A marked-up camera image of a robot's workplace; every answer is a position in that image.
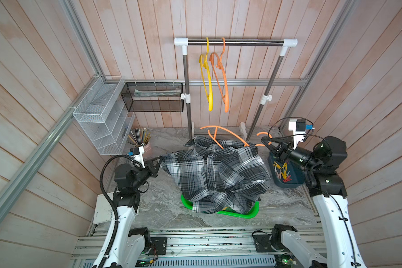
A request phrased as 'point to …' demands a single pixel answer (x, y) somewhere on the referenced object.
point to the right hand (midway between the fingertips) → (262, 139)
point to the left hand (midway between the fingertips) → (162, 159)
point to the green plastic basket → (228, 212)
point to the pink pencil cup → (147, 148)
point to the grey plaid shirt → (215, 180)
